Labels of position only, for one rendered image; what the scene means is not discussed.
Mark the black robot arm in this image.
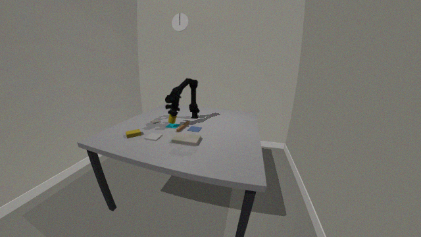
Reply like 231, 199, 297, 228
165, 78, 199, 119

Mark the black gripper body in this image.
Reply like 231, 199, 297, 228
168, 103, 180, 115

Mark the yellow cup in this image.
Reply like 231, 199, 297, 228
168, 114, 177, 124

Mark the yellow rectangular block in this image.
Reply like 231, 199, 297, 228
126, 129, 141, 138

